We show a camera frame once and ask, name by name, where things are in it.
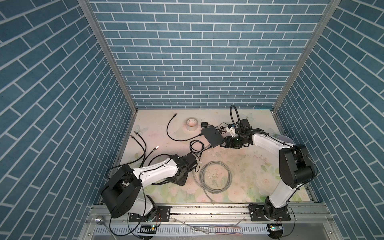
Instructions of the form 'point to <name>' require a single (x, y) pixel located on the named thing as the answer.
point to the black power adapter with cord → (220, 128)
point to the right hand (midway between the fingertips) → (223, 143)
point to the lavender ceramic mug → (285, 139)
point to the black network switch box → (213, 135)
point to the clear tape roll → (191, 124)
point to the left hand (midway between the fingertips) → (179, 181)
